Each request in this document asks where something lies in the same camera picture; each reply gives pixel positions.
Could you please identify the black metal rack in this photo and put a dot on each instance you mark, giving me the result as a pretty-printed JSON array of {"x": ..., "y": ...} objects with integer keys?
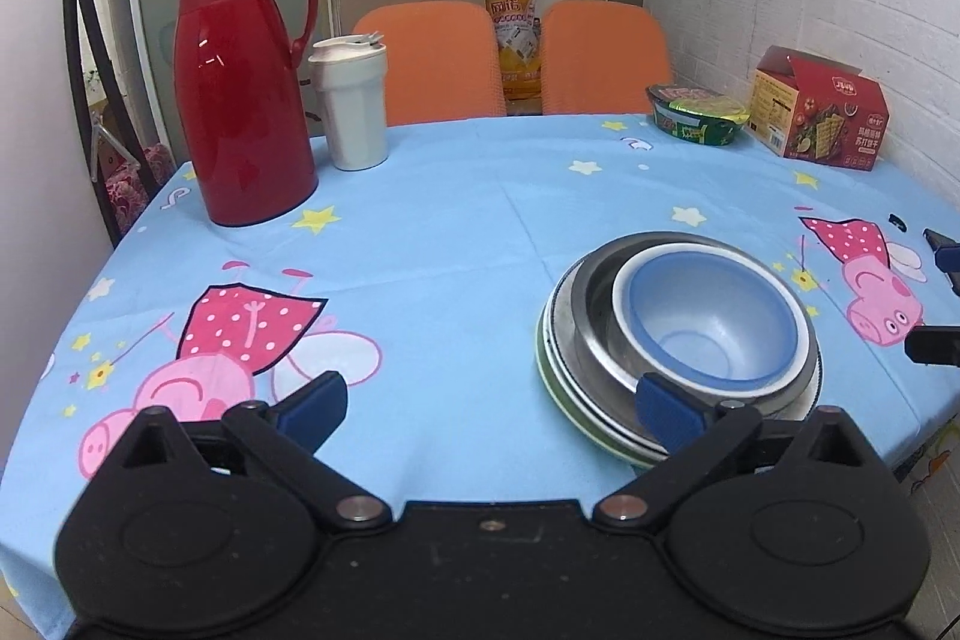
[{"x": 126, "y": 159}]

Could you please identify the blue translucent bowl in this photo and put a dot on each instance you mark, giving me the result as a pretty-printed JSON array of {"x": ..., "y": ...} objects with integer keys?
[{"x": 712, "y": 324}]

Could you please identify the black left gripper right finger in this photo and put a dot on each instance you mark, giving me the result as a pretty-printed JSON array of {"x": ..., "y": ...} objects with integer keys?
[{"x": 703, "y": 443}]

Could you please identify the left orange chair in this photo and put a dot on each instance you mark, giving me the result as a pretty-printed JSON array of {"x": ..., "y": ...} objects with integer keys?
[{"x": 442, "y": 62}]

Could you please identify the white tumbler cup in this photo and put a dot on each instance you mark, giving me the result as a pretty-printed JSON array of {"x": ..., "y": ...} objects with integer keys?
[{"x": 348, "y": 74}]

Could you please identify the stainless steel bowl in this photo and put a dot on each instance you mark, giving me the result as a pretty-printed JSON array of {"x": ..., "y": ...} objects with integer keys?
[{"x": 699, "y": 312}]

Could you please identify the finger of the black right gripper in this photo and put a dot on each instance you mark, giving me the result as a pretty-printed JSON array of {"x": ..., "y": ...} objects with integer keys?
[
  {"x": 934, "y": 345},
  {"x": 946, "y": 257}
]

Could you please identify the blue cartoon tablecloth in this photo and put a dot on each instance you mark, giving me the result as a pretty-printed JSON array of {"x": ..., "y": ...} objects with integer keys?
[{"x": 423, "y": 279}]

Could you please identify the right orange chair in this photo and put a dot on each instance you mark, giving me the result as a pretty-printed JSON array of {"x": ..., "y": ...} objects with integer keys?
[{"x": 601, "y": 57}]

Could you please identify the white ceramic bowl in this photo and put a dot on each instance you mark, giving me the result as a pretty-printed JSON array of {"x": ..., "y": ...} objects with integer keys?
[{"x": 802, "y": 332}]

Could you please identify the orange chair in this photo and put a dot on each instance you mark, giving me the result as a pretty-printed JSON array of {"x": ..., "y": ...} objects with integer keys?
[
  {"x": 601, "y": 57},
  {"x": 442, "y": 62}
]

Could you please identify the white floral plate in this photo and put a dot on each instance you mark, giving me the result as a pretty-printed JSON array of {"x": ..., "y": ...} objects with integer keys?
[{"x": 599, "y": 407}]

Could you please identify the green instant noodle cup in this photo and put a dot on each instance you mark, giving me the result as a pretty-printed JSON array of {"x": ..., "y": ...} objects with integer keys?
[{"x": 696, "y": 115}]

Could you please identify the red cracker box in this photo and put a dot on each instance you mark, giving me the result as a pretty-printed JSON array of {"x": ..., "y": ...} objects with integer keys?
[{"x": 810, "y": 108}]

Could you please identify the green plate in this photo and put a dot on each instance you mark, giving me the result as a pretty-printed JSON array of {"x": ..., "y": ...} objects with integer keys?
[{"x": 641, "y": 457}]

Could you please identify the red thermos jug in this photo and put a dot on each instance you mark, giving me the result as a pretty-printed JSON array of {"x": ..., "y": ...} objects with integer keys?
[{"x": 237, "y": 89}]

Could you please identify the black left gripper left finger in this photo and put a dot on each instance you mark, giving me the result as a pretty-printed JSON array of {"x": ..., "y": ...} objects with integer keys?
[{"x": 282, "y": 440}]

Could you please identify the yellow snack bag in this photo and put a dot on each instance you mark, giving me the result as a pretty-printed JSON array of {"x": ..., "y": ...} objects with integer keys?
[{"x": 517, "y": 33}]

